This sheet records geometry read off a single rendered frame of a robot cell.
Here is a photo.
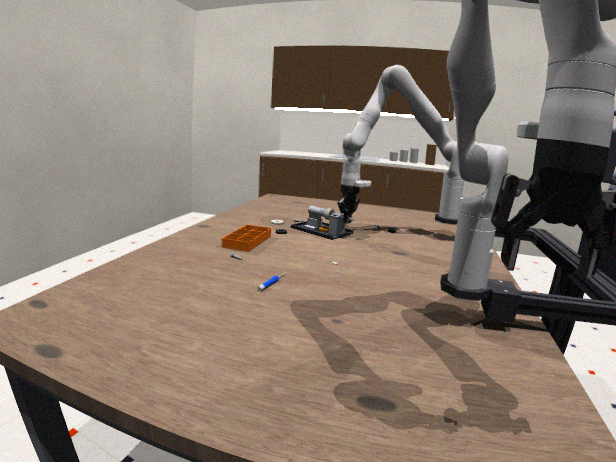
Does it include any orange divided tray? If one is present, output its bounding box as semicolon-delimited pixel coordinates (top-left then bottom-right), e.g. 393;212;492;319
222;225;271;252

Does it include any blue screwdriver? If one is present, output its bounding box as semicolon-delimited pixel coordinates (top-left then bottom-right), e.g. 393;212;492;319
257;272;286;291

